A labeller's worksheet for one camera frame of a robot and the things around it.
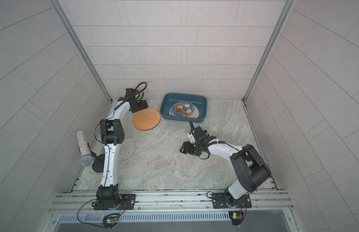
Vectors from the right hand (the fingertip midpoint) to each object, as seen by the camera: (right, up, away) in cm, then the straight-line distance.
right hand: (184, 151), depth 86 cm
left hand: (-31, +30, +26) cm, 50 cm away
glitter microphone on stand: (-41, +4, -24) cm, 48 cm away
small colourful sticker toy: (-49, +1, +1) cm, 49 cm away
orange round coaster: (-28, +18, +18) cm, 38 cm away
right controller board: (+25, -26, -18) cm, 41 cm away
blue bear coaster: (0, +26, +22) cm, 34 cm away
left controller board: (-33, -25, -23) cm, 47 cm away
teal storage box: (-12, +34, +26) cm, 45 cm away
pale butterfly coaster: (-36, 0, +3) cm, 36 cm away
